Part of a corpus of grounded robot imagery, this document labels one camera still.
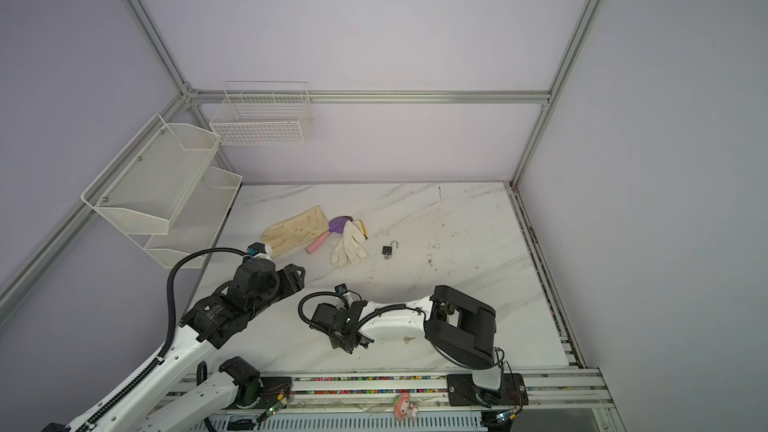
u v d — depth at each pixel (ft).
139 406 1.36
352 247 3.32
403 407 2.26
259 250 2.21
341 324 2.10
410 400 2.34
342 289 2.52
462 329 1.48
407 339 2.69
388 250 3.30
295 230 3.47
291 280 2.18
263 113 3.14
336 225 3.43
